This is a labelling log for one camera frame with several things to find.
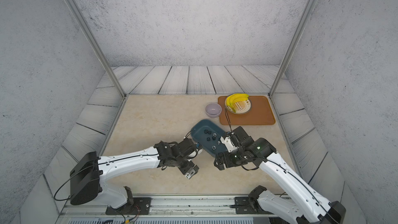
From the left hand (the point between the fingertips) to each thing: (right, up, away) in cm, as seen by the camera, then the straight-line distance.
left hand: (194, 168), depth 78 cm
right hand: (+14, +5, -7) cm, 17 cm away
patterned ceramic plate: (+32, +30, +34) cm, 56 cm away
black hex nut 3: (+8, +10, +19) cm, 23 cm away
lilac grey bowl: (+11, +28, +30) cm, 43 cm away
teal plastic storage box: (+7, +13, +21) cm, 25 cm away
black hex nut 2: (+9, +14, +22) cm, 27 cm away
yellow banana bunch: (+25, +36, +33) cm, 55 cm away
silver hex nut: (+11, +7, +14) cm, 18 cm away
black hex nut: (+6, +15, +22) cm, 27 cm away
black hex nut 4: (+11, +11, +18) cm, 24 cm away
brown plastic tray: (+46, +26, +33) cm, 62 cm away
